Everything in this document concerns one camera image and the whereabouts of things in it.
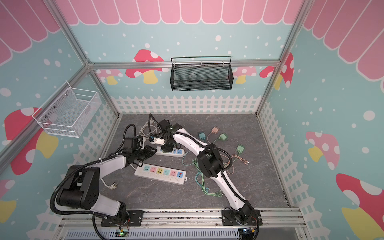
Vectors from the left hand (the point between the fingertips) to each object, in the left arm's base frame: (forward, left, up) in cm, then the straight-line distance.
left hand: (156, 153), depth 93 cm
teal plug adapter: (+15, -29, -3) cm, 33 cm away
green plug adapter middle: (+15, -43, -3) cm, 46 cm away
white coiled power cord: (+4, 0, +19) cm, 19 cm away
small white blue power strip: (+2, -12, -2) cm, 13 cm away
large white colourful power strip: (-13, -5, -2) cm, 14 cm away
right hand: (+4, -6, +1) cm, 7 cm away
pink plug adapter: (+22, -38, -3) cm, 44 cm away
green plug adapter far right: (+6, -54, -2) cm, 54 cm away
